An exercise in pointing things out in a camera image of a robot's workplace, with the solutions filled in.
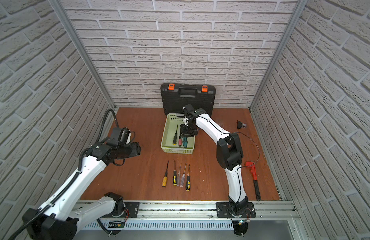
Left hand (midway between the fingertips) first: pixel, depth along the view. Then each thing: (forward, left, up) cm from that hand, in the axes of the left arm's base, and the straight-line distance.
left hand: (137, 147), depth 77 cm
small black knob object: (+25, -67, -14) cm, 73 cm away
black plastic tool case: (+33, -20, +6) cm, 39 cm away
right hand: (+12, -25, -6) cm, 28 cm away
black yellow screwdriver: (-13, -20, -15) cm, 28 cm away
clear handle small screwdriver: (-11, -22, -16) cm, 29 cm away
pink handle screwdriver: (+12, -23, -15) cm, 30 cm away
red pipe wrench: (-10, -66, -15) cm, 68 cm away
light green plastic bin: (+13, -17, -16) cm, 27 cm away
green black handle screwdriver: (+6, -26, -6) cm, 27 cm away
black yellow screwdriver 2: (-17, -27, -15) cm, 35 cm away
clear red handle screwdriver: (-11, -24, -16) cm, 31 cm away
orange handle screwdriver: (-11, -14, -16) cm, 24 cm away
